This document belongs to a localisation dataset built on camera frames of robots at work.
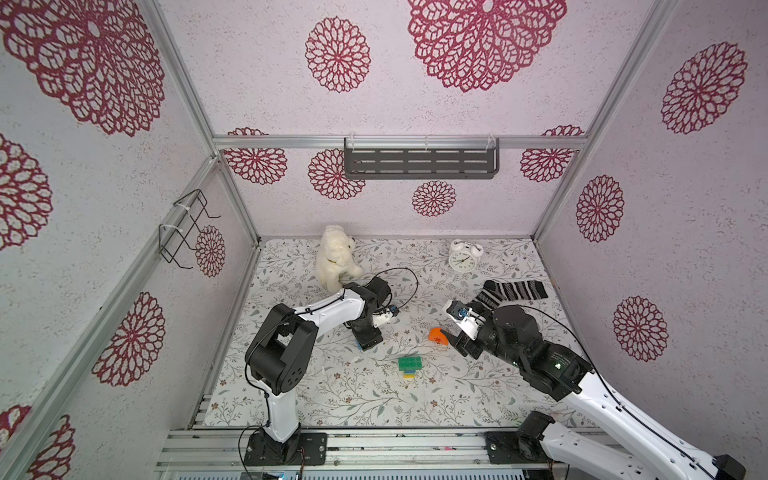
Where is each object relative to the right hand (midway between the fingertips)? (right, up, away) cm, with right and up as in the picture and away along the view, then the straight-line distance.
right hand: (452, 314), depth 72 cm
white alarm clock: (+12, +15, +32) cm, 38 cm away
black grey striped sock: (+22, +2, +31) cm, 38 cm away
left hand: (-23, -10, +20) cm, 32 cm away
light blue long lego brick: (-24, -10, +10) cm, 28 cm away
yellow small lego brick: (-9, -20, +14) cm, 26 cm away
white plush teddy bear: (-31, +14, +22) cm, 41 cm away
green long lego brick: (-9, -15, +10) cm, 20 cm away
